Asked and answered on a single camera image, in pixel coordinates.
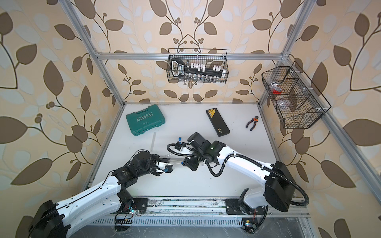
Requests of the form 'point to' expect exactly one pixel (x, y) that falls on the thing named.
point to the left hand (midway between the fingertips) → (166, 155)
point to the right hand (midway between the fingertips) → (184, 162)
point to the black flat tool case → (217, 122)
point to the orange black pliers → (255, 119)
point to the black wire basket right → (295, 98)
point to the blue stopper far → (179, 139)
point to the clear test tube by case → (153, 142)
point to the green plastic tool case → (142, 121)
